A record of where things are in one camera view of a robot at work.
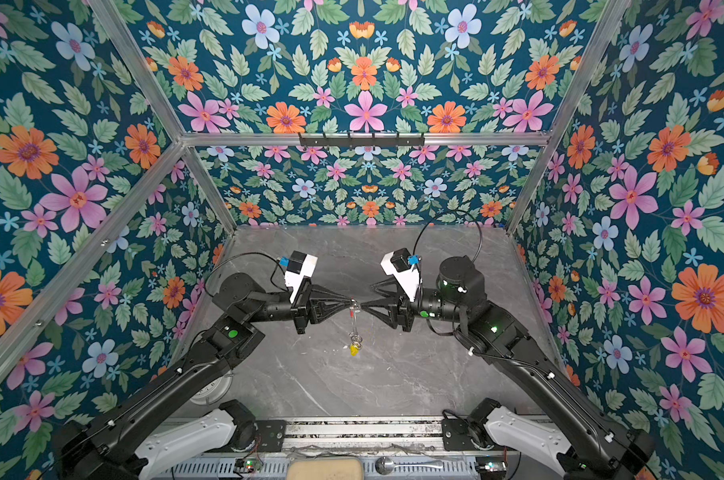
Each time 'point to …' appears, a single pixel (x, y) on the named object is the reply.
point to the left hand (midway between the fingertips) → (347, 304)
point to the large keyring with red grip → (354, 308)
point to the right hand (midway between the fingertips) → (370, 294)
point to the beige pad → (324, 469)
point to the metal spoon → (385, 465)
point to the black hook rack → (362, 141)
